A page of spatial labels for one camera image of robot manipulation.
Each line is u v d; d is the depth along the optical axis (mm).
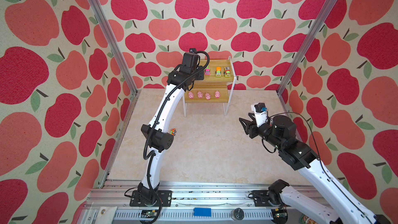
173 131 956
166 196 747
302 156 466
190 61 593
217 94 956
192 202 736
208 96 940
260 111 556
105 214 699
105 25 843
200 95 940
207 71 827
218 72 821
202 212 691
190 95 956
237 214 620
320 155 768
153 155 595
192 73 587
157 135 524
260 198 732
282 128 487
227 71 818
